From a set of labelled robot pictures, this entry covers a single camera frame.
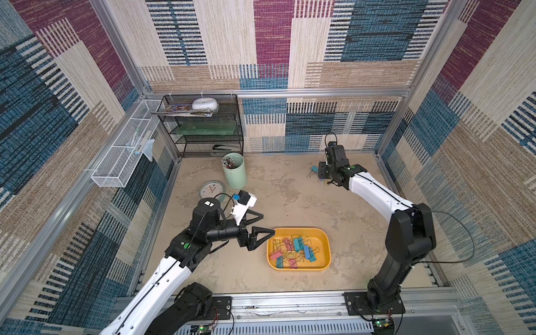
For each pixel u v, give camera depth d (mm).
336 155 701
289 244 851
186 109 919
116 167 912
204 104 895
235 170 964
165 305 457
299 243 866
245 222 595
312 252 836
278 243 870
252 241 564
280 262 826
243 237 568
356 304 729
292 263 823
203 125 1070
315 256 836
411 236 476
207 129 948
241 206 576
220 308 729
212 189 1023
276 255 830
